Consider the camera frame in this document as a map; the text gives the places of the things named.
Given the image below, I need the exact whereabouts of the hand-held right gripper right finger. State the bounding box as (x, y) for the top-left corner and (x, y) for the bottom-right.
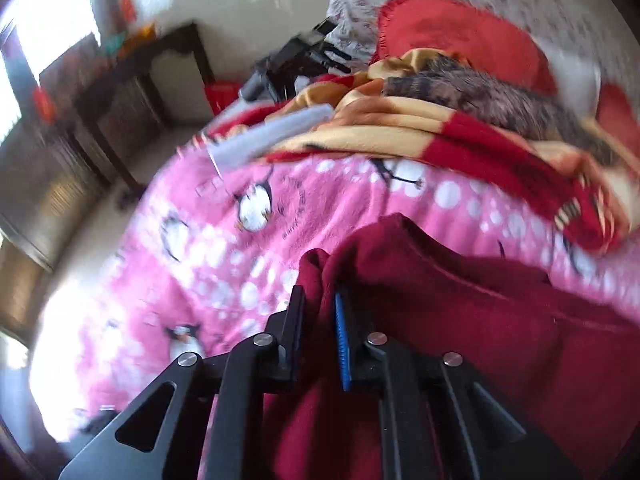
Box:
(334, 291), (583, 480)

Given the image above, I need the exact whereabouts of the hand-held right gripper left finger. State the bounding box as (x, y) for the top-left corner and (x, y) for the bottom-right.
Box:
(59, 285), (307, 480)

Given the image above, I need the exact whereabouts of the dark red garment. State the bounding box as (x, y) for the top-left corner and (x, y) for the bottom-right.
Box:
(262, 212), (640, 480)

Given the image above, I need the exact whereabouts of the red bin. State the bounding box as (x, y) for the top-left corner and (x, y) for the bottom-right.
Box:
(204, 80), (241, 116)

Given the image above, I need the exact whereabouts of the pink penguin print blanket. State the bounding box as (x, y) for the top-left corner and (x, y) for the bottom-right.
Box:
(30, 152), (640, 480)

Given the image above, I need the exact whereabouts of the dark wooden table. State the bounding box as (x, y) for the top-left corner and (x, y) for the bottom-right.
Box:
(75, 22), (216, 196)

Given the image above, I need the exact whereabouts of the orange object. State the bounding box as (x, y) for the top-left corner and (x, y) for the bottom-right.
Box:
(124, 24), (157, 52)

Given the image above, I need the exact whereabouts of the red and orange blanket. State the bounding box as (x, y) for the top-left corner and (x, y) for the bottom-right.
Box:
(200, 47), (640, 256)

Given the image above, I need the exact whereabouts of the brown patterned cloth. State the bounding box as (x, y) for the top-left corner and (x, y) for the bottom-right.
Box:
(382, 55), (621, 166)

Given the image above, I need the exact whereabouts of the window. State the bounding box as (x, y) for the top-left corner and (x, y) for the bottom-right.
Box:
(0, 0), (101, 141)

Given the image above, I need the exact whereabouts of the red box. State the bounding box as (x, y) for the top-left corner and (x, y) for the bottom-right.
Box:
(32, 85), (57, 123)

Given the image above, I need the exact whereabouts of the wooden slatted cabinet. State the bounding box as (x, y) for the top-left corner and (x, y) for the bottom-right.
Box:
(0, 125), (108, 341)

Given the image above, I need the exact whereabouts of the grey floral pillow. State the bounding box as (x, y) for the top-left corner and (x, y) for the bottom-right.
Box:
(327, 0), (636, 91)

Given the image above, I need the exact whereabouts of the white cushion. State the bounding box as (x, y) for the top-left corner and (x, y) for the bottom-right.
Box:
(550, 50), (603, 93)

